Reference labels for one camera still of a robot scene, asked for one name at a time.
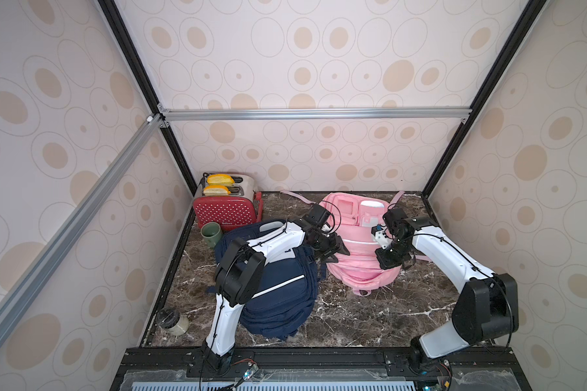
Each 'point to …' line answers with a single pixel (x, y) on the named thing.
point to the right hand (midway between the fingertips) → (381, 266)
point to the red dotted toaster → (243, 205)
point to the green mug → (211, 233)
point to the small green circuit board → (249, 372)
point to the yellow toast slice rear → (220, 180)
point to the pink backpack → (357, 216)
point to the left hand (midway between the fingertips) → (351, 254)
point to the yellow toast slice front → (216, 190)
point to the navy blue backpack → (286, 299)
